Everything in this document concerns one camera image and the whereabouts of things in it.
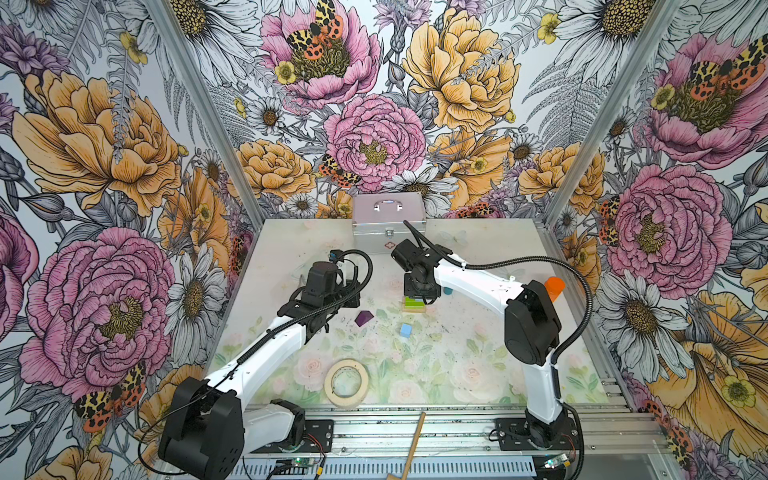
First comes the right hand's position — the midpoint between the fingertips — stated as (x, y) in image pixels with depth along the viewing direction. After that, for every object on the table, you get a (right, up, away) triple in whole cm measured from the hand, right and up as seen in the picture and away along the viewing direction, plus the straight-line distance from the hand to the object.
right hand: (420, 300), depth 90 cm
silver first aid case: (-13, +25, +9) cm, 29 cm away
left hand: (-18, +3, -5) cm, 19 cm away
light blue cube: (-4, -9, 0) cm, 10 cm away
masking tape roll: (-21, -24, -13) cm, 34 cm away
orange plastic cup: (+49, +2, +18) cm, 53 cm away
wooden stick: (-3, -33, -17) cm, 38 cm away
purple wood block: (-17, -6, +4) cm, 19 cm away
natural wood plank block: (-1, -4, +5) cm, 7 cm away
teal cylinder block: (+4, +6, -25) cm, 26 cm away
